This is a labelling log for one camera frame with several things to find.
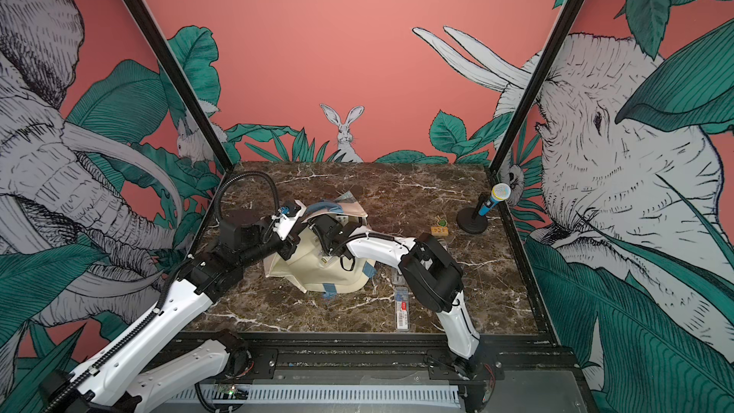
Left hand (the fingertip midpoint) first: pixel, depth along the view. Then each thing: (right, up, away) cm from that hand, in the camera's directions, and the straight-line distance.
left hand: (306, 220), depth 73 cm
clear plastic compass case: (+25, -20, +16) cm, 36 cm away
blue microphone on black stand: (+54, -3, +31) cm, 62 cm away
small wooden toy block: (+41, -7, +28) cm, 50 cm away
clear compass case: (+26, -27, +9) cm, 39 cm away
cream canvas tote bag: (-4, -17, +18) cm, 25 cm away
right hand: (+4, -9, +20) cm, 22 cm away
